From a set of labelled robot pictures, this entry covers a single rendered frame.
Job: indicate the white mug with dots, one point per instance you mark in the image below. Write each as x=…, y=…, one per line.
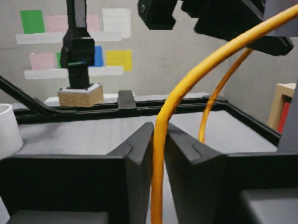
x=10, y=137

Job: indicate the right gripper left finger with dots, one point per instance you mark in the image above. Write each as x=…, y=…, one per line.
x=83, y=183

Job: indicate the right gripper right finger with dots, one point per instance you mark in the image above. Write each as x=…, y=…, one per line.
x=204, y=190

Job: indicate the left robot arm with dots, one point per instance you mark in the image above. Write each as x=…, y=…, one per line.
x=78, y=46

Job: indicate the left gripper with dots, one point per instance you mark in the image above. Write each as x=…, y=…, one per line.
x=221, y=19

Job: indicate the orange cable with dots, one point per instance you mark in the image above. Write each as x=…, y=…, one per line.
x=192, y=78

